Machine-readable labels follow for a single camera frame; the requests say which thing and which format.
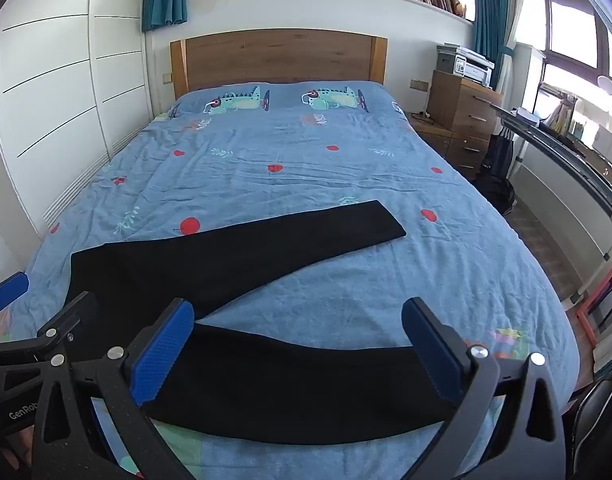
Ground window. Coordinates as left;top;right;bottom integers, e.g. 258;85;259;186
516;0;612;128

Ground dinosaur print pillow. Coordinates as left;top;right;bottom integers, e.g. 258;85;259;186
167;84;287;119
286;81;405;116

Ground red chair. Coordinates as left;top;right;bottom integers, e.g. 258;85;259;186
575;279;612;352

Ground blue printed blanket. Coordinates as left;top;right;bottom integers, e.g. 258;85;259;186
0;82;582;480

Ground black bag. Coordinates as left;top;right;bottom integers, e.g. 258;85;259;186
473;132;517;214

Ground wooden nightstand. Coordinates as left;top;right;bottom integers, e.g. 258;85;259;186
405;111;487;181

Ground wooden dresser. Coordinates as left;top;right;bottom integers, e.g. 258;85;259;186
428;70;505;143

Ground white cabinet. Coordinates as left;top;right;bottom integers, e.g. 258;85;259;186
511;42;547;117

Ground wooden headboard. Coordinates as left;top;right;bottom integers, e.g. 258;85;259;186
170;28;389;111

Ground person's left hand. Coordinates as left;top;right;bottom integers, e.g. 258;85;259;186
0;427;35;476

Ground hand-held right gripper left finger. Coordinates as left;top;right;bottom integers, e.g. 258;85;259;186
33;298;197;480

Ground long teal curtain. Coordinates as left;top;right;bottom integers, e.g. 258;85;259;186
472;0;517;92

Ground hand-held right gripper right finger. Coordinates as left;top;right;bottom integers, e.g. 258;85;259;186
401;296;569;480

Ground white printer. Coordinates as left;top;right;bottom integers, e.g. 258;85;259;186
436;44;496;86

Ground desk with black edge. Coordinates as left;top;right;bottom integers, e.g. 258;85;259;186
491;102;612;222

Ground white wardrobe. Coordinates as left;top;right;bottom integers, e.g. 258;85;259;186
0;0;154;272

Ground black pants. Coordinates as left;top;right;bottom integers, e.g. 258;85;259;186
64;200;459;447

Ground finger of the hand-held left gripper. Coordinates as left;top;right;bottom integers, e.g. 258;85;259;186
0;291;101;376
0;271;30;331

